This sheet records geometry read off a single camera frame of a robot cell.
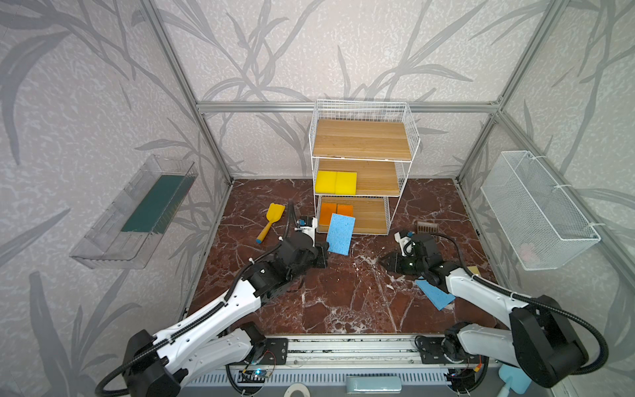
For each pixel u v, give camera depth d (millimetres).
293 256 536
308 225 653
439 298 830
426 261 674
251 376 721
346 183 825
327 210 1072
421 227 1019
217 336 462
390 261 785
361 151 721
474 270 897
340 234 753
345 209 1072
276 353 726
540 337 414
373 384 646
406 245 782
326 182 829
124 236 631
